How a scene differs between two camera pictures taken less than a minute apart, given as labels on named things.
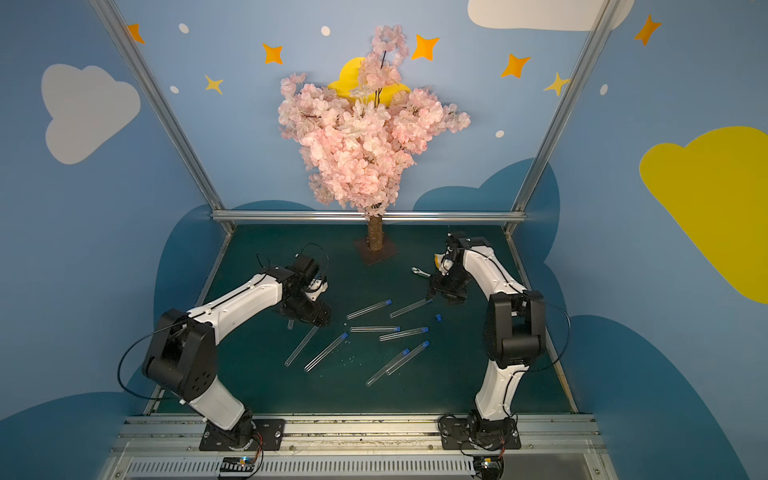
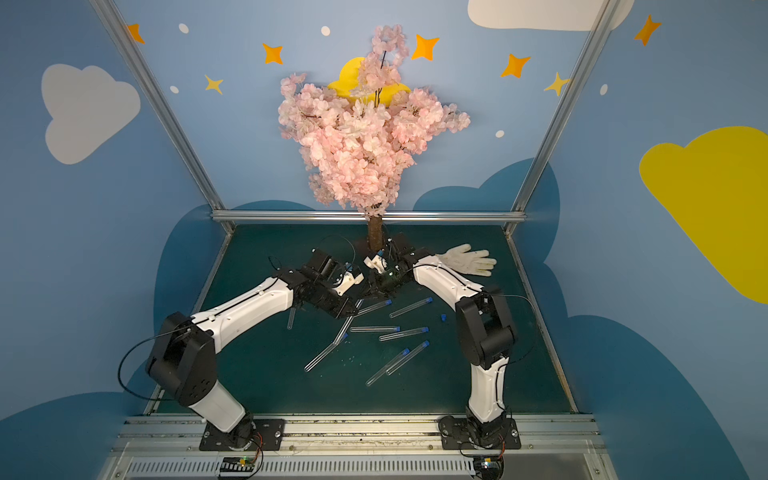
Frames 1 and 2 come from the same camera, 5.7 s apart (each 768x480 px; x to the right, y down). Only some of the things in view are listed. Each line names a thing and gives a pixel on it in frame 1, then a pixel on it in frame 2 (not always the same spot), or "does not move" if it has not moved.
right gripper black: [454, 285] → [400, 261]
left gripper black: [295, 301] → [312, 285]
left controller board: [237, 464] does not move
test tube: [301, 346] → [348, 322]
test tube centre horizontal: [375, 329] does not move
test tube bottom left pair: [401, 355] does not move
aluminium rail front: [360, 447] does not move
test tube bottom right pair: [425, 344] does not move
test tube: [409, 307] does not move
